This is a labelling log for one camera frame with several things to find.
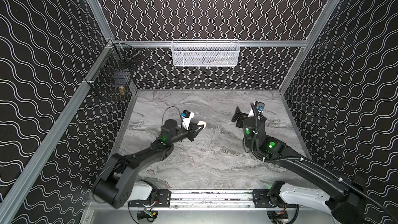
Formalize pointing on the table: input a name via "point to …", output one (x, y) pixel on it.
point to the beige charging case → (201, 122)
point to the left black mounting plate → (162, 196)
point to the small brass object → (122, 90)
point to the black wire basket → (113, 78)
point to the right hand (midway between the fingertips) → (246, 111)
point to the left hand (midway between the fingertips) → (206, 127)
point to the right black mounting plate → (261, 200)
